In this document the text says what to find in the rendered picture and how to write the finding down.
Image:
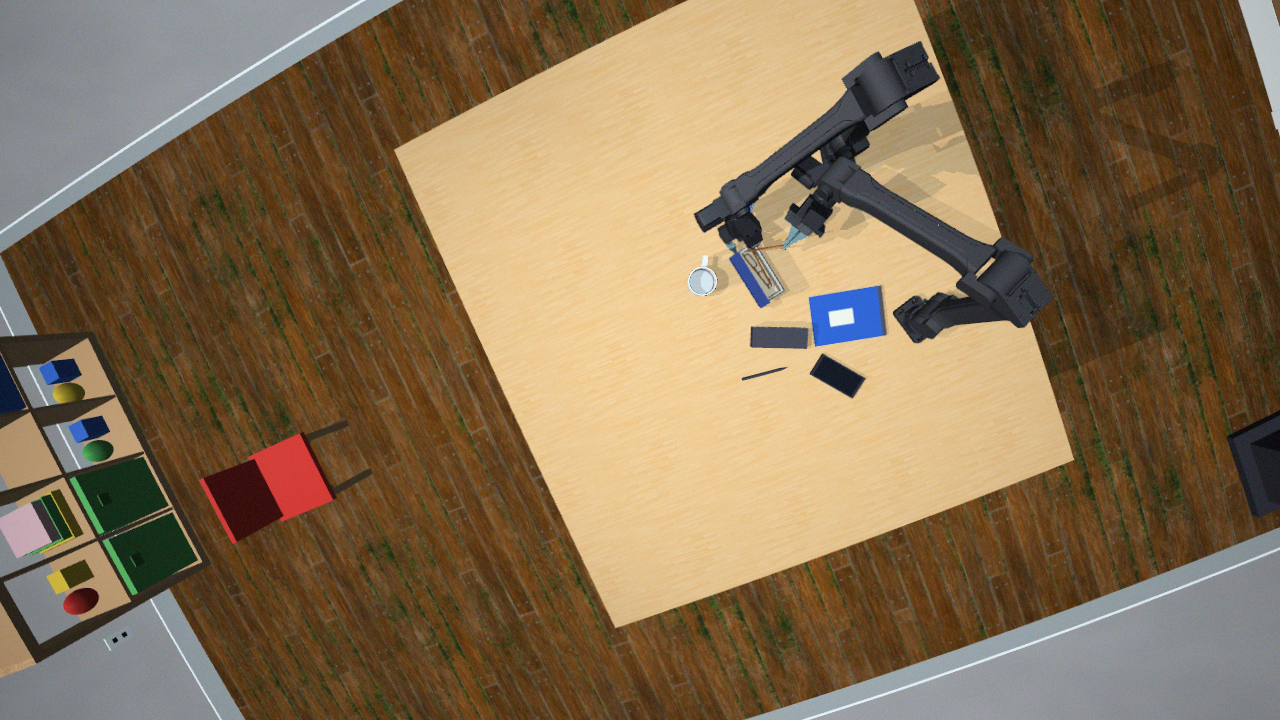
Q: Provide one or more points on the blue notebook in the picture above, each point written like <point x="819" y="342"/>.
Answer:
<point x="847" y="316"/>

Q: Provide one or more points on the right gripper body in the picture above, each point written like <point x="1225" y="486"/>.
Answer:
<point x="725" y="236"/>

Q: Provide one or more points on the brown glasses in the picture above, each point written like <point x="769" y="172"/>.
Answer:
<point x="753" y="264"/>

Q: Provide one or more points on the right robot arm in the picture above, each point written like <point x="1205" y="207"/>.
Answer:
<point x="875" y="78"/>

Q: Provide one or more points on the black glasses case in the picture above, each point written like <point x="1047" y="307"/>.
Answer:
<point x="777" y="337"/>

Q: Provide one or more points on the grey mug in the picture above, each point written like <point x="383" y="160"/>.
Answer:
<point x="702" y="280"/>

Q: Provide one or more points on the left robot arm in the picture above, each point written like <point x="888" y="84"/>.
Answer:
<point x="1011" y="281"/>

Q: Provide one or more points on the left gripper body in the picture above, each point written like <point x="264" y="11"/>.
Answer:
<point x="793" y="219"/>

